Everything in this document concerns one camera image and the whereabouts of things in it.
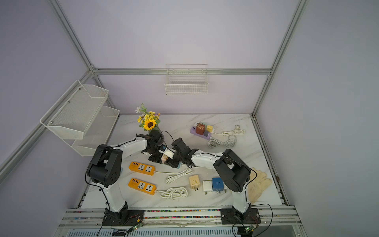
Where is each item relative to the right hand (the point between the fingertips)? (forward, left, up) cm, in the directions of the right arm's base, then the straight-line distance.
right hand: (169, 158), depth 91 cm
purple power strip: (+23, -15, -2) cm, 28 cm away
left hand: (+2, +3, -3) cm, 5 cm away
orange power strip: (-17, +11, -1) cm, 20 cm away
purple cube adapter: (+20, -25, -1) cm, 32 cm away
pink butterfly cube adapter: (-3, +2, +5) cm, 6 cm away
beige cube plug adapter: (-15, -16, +1) cm, 22 cm away
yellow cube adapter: (+23, -27, +1) cm, 36 cm away
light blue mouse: (-21, +11, +30) cm, 38 cm away
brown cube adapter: (+21, -20, +4) cm, 29 cm away
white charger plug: (-17, -23, -3) cm, 28 cm away
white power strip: (+30, -18, -1) cm, 35 cm away
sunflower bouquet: (+13, +9, +22) cm, 27 cm away
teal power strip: (-7, -7, +4) cm, 11 cm away
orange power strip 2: (-5, +16, -2) cm, 17 cm away
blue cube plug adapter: (-17, -28, 0) cm, 33 cm away
